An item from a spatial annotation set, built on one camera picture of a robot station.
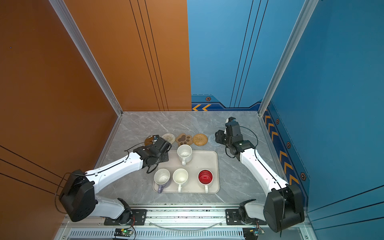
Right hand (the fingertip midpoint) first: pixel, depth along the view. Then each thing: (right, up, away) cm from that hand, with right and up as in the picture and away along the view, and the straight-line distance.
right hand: (217, 134), depth 84 cm
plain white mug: (-21, -24, 0) cm, 32 cm away
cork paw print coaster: (-21, -5, +19) cm, 29 cm away
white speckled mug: (-20, -13, +10) cm, 26 cm away
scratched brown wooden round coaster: (-45, -6, +19) cm, 49 cm away
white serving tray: (-9, -17, +10) cm, 22 cm away
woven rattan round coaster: (-10, -5, +19) cm, 21 cm away
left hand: (-30, -12, +2) cm, 32 cm away
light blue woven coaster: (-1, -6, +18) cm, 19 cm away
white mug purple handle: (-32, -25, +1) cm, 40 cm away
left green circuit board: (-47, -46, -13) cm, 67 cm away
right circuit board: (+14, -46, -14) cm, 50 cm away
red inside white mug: (-7, -25, +1) cm, 26 cm away
